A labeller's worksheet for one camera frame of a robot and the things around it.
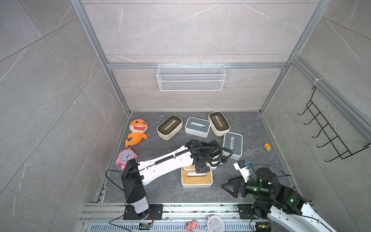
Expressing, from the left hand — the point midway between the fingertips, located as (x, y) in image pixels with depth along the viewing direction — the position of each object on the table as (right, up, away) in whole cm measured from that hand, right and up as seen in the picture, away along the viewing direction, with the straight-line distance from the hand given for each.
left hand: (205, 161), depth 74 cm
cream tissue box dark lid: (-22, +17, +29) cm, 40 cm away
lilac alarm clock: (+4, -29, -5) cm, 30 cm away
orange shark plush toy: (-45, +17, +25) cm, 54 cm away
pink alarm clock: (-50, -1, +17) cm, 53 cm away
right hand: (+10, -9, -7) cm, 15 cm away
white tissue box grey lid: (-2, +17, +31) cm, 36 cm away
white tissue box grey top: (+23, +7, +26) cm, 36 cm away
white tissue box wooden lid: (-7, -12, +6) cm, 15 cm away
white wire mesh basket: (-7, +53, +26) cm, 59 cm away
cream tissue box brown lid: (+14, +19, +30) cm, 38 cm away
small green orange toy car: (+45, +4, +22) cm, 51 cm away
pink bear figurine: (-8, -29, -7) cm, 31 cm away
